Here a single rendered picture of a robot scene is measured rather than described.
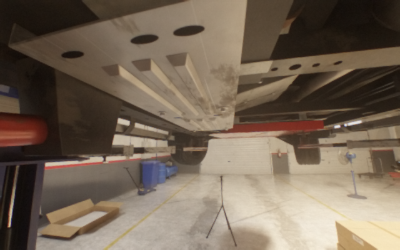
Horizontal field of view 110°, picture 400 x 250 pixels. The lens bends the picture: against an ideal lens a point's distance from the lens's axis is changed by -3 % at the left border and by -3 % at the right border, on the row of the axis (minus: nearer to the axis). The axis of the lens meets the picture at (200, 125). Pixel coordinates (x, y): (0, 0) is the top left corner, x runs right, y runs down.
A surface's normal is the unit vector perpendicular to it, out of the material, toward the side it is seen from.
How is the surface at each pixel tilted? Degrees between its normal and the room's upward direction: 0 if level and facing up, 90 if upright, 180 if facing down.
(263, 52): 180
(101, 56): 180
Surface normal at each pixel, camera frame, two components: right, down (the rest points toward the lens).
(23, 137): 0.88, 0.45
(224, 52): 0.03, 0.99
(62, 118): 0.98, -0.06
